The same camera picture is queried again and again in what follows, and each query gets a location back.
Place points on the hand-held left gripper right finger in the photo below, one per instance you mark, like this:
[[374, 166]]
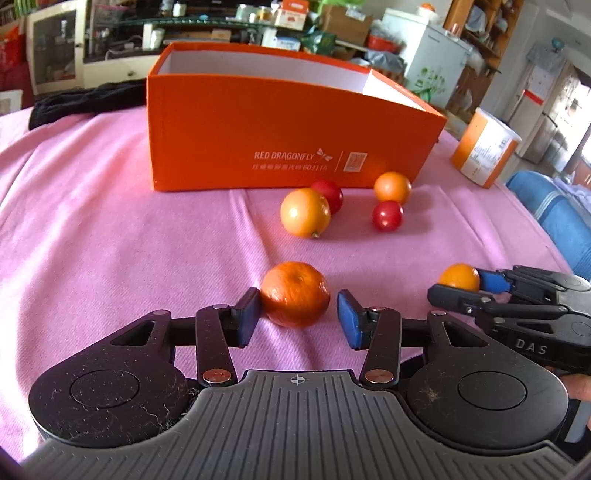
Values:
[[348, 318]]

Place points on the red cherry tomato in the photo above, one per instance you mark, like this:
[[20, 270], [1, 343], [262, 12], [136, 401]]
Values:
[[332, 191], [387, 215]]

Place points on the blue white box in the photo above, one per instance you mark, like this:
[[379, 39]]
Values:
[[281, 41]]

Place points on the blue sofa cover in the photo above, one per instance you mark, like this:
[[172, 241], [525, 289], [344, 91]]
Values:
[[554, 217]]

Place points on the wooden shelf unit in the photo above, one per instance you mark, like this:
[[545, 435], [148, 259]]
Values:
[[485, 46]]

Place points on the pink tablecloth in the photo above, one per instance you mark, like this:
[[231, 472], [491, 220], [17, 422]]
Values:
[[115, 230]]

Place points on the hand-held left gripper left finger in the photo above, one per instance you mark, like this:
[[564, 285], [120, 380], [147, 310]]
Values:
[[247, 318]]

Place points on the green bag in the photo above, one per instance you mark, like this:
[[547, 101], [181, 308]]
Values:
[[318, 41]]

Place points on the wall calendar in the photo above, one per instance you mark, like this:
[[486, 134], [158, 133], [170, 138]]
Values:
[[535, 85]]

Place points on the orange cardboard box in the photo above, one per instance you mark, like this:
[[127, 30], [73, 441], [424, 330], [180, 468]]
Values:
[[231, 138]]

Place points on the small globe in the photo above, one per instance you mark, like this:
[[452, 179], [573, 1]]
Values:
[[557, 45]]

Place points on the person's right hand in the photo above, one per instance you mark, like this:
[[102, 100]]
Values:
[[579, 387]]

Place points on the orange cherry tomato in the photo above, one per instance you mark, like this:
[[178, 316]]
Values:
[[392, 187], [457, 277]]

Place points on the red plastic basin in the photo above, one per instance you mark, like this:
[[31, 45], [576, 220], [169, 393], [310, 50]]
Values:
[[383, 44]]

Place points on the white chest freezer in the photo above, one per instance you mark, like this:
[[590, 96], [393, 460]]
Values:
[[434, 55]]

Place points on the white glass door cabinet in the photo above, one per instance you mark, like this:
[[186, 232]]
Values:
[[55, 46]]

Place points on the white bowl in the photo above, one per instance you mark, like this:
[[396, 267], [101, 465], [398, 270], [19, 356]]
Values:
[[427, 13]]

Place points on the black cloth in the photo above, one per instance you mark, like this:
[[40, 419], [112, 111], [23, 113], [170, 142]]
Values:
[[83, 106]]

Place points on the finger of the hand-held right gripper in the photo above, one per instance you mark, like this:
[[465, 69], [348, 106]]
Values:
[[491, 281], [461, 302]]

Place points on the brown cardboard box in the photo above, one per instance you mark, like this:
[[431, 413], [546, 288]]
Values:
[[346, 18]]

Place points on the large orange tomato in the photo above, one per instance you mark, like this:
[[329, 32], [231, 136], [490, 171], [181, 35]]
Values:
[[304, 212]]

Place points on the orange mandarin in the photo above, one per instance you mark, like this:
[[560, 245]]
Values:
[[295, 295]]

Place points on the orange labelled canister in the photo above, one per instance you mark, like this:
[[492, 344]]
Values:
[[480, 152]]

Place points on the orange white medicine box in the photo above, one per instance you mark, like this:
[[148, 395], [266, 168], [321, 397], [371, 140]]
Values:
[[292, 14]]

